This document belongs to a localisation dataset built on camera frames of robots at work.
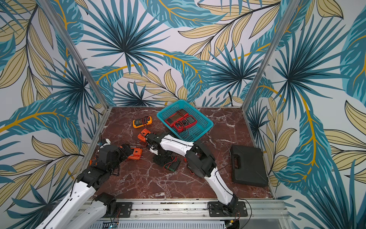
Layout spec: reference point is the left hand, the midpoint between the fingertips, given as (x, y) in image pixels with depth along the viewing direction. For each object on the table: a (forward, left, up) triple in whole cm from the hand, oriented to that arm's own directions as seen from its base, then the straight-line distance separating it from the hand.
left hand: (124, 151), depth 78 cm
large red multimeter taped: (+36, -27, -11) cm, 47 cm away
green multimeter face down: (-1, -24, -10) cm, 26 cm away
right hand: (+3, -21, -15) cm, 26 cm away
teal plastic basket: (+28, -47, -9) cm, 56 cm away
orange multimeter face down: (+17, -5, -9) cm, 20 cm away
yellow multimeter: (+28, -2, -10) cm, 30 cm away
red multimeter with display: (+28, -33, -9) cm, 45 cm away
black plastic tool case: (-4, -71, -9) cm, 72 cm away
